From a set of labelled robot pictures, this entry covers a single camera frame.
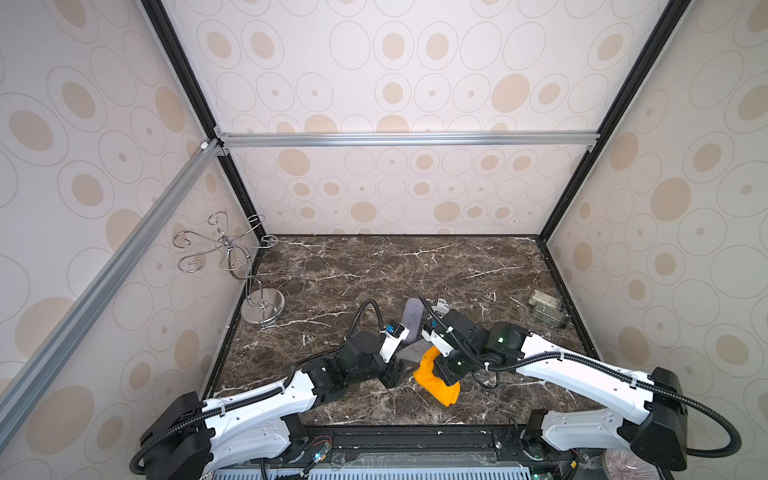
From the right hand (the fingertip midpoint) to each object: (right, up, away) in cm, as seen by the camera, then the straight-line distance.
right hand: (444, 367), depth 75 cm
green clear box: (+36, +12, +19) cm, 43 cm away
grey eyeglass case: (-7, +4, 0) cm, 9 cm away
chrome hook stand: (-55, +13, +22) cm, 61 cm away
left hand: (-6, +1, -2) cm, 7 cm away
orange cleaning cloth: (-4, -3, -3) cm, 5 cm away
